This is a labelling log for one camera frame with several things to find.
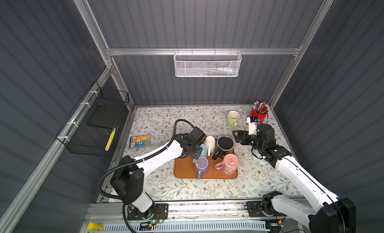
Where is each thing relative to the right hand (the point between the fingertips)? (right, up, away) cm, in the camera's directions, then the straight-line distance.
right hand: (240, 132), depth 80 cm
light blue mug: (-19, -11, +5) cm, 23 cm away
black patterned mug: (-7, -8, +5) cm, 12 cm away
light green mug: (+2, +10, +24) cm, 26 cm away
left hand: (-24, -11, +4) cm, 27 cm away
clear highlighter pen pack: (-62, -7, +18) cm, 65 cm away
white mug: (-16, -6, +8) cm, 19 cm away
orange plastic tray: (-31, -22, +8) cm, 39 cm away
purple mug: (-21, -19, 0) cm, 28 cm away
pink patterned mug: (-7, -17, -3) cm, 18 cm away
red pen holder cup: (+21, +12, +21) cm, 32 cm away
